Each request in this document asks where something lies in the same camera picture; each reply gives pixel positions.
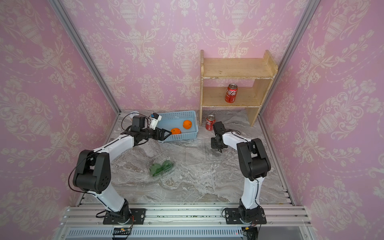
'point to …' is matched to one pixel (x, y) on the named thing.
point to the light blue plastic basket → (169, 121)
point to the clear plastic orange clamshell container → (201, 156)
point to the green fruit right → (166, 164)
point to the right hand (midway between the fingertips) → (217, 144)
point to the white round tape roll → (134, 114)
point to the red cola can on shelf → (230, 94)
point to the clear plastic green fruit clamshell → (158, 169)
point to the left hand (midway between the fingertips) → (166, 132)
